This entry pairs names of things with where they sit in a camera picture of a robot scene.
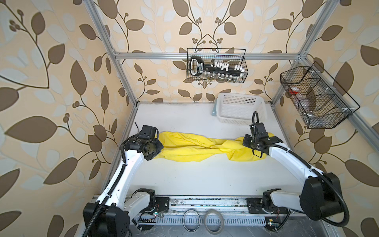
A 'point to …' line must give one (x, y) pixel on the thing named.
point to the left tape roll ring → (183, 218)
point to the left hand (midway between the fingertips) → (157, 147)
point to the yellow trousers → (178, 147)
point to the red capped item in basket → (294, 90)
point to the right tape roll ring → (217, 212)
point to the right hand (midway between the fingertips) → (246, 141)
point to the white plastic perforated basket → (238, 108)
